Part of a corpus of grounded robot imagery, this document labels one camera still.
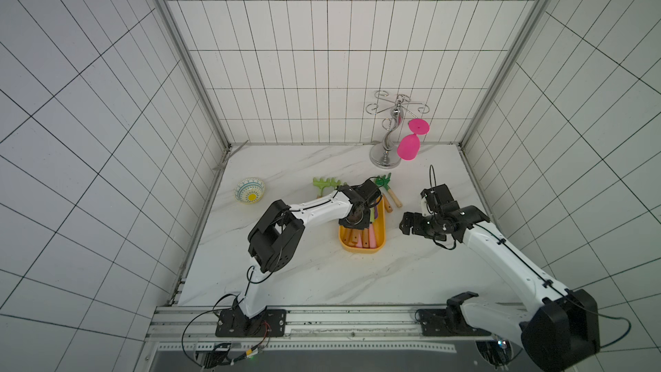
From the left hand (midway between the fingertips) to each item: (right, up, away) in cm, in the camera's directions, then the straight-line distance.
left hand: (354, 227), depth 89 cm
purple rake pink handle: (+6, -3, 0) cm, 7 cm away
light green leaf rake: (-10, +15, +16) cm, 24 cm away
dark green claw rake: (+14, +15, +16) cm, 27 cm away
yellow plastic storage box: (+1, -4, -2) cm, 5 cm away
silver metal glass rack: (+17, +27, +24) cm, 40 cm away
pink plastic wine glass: (+22, +30, +8) cm, 38 cm away
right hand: (+16, +2, -7) cm, 18 cm away
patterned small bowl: (-42, +12, +13) cm, 46 cm away
